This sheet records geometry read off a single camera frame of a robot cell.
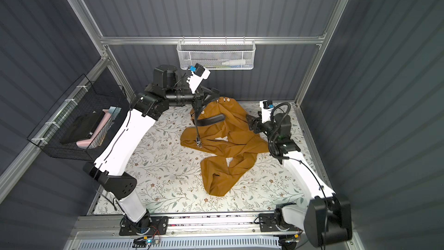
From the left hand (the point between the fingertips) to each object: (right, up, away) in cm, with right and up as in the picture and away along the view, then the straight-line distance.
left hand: (219, 97), depth 61 cm
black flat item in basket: (-56, -11, +8) cm, 57 cm away
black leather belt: (-8, -9, +16) cm, 20 cm away
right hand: (+15, -6, +17) cm, 23 cm away
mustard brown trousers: (-1, -15, +28) cm, 32 cm away
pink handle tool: (-52, -17, +4) cm, 55 cm away
